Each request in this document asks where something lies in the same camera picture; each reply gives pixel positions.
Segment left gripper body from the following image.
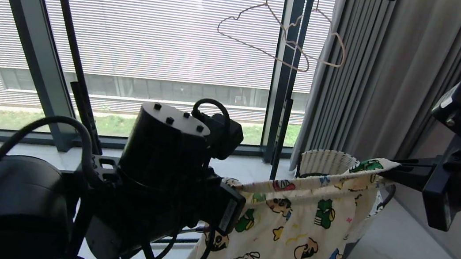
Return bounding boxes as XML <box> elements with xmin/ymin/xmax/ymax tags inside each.
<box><xmin>126</xmin><ymin>158</ymin><xmax>249</xmax><ymax>259</ymax></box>

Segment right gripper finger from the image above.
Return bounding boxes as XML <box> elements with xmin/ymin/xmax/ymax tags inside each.
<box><xmin>393</xmin><ymin>153</ymin><xmax>445</xmax><ymax>172</ymax></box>
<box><xmin>377</xmin><ymin>160</ymin><xmax>435</xmax><ymax>192</ymax></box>

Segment cream printed garment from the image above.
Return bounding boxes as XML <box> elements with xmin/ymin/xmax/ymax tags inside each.
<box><xmin>177</xmin><ymin>134</ymin><xmax>401</xmax><ymax>259</ymax></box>

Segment pink clothes hanger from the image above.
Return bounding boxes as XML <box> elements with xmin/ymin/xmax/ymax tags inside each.
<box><xmin>213</xmin><ymin>0</ymin><xmax>319</xmax><ymax>74</ymax></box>
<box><xmin>279</xmin><ymin>0</ymin><xmax>354</xmax><ymax>69</ymax></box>

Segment white laundry basket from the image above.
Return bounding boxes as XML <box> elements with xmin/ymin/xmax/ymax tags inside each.
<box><xmin>285</xmin><ymin>146</ymin><xmax>401</xmax><ymax>259</ymax></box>

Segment black clothes rack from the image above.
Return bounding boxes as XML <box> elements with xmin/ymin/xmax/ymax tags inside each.
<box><xmin>0</xmin><ymin>0</ymin><xmax>397</xmax><ymax>259</ymax></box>

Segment beige curtain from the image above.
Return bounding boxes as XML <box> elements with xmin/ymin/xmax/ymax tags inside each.
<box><xmin>290</xmin><ymin>0</ymin><xmax>461</xmax><ymax>188</ymax></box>

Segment window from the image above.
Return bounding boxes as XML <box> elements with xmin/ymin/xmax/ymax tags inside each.
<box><xmin>0</xmin><ymin>0</ymin><xmax>338</xmax><ymax>186</ymax></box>

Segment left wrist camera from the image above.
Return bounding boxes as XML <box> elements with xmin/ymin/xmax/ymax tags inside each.
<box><xmin>198</xmin><ymin>112</ymin><xmax>247</xmax><ymax>163</ymax></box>

